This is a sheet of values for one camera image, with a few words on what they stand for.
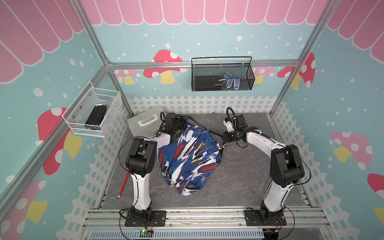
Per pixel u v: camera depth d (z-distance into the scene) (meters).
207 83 0.85
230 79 0.85
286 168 0.49
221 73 0.92
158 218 0.75
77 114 0.68
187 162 0.85
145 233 0.73
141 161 0.55
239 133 0.71
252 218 0.74
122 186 0.85
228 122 0.87
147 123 0.99
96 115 0.70
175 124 0.81
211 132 0.96
